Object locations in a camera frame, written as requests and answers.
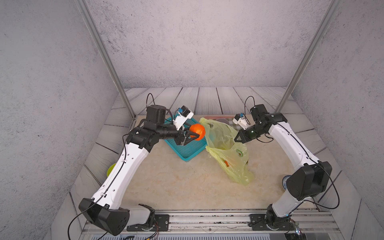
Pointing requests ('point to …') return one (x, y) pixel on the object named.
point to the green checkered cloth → (234, 125)
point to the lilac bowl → (223, 120)
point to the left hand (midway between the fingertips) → (196, 131)
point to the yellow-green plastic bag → (232, 156)
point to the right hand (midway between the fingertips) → (237, 139)
